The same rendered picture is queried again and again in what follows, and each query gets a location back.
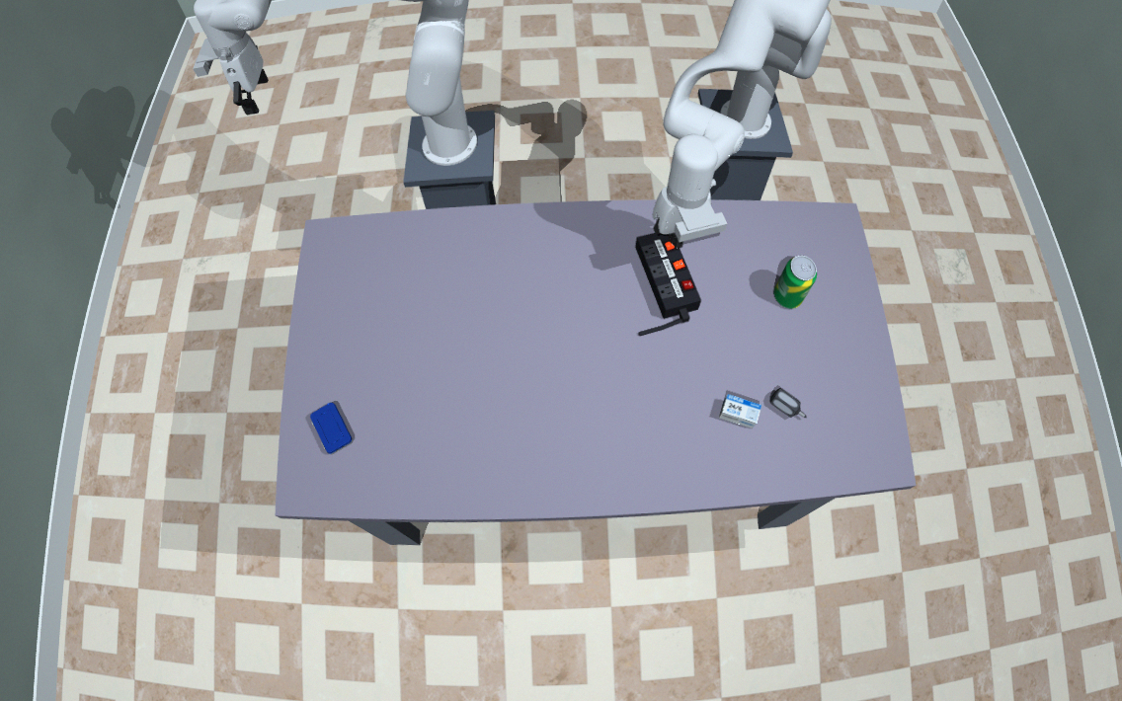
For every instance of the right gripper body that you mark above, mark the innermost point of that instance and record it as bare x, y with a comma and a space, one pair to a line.
244, 67

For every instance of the green and yellow drink can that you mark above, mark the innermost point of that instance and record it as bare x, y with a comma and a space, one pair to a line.
795, 282

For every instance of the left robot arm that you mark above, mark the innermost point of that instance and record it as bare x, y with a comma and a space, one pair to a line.
760, 36

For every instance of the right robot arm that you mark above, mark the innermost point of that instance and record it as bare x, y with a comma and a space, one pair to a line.
433, 88

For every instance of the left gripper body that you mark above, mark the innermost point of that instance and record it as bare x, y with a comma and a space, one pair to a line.
668, 213

